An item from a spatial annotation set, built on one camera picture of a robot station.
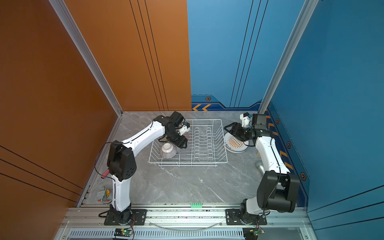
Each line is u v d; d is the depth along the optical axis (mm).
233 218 724
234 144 970
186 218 754
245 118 773
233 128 751
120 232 711
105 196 746
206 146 1008
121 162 507
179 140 792
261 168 870
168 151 914
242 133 729
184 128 836
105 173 875
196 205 772
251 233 697
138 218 733
